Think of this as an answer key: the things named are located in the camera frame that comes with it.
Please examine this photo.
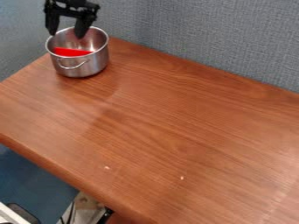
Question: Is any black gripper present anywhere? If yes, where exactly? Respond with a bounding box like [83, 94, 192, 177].
[44, 0, 100, 39]

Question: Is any white black object corner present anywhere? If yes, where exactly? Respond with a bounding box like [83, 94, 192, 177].
[0, 202, 41, 224]

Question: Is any red object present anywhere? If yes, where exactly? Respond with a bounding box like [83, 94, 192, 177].
[54, 47, 91, 57]

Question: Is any table leg frame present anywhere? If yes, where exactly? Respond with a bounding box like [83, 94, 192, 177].
[56, 192, 114, 224]

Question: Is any metal pot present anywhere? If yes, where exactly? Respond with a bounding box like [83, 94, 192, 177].
[45, 26, 108, 78]

